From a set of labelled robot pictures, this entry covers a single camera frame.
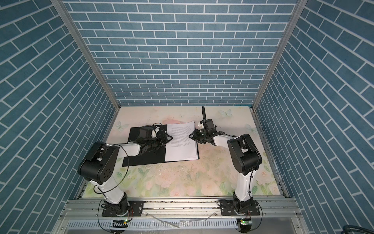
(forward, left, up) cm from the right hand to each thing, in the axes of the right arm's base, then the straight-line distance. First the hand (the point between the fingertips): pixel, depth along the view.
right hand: (189, 135), depth 96 cm
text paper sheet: (-7, +6, -5) cm, 10 cm away
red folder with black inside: (-14, +19, -4) cm, 25 cm away
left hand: (-4, +13, -1) cm, 14 cm away
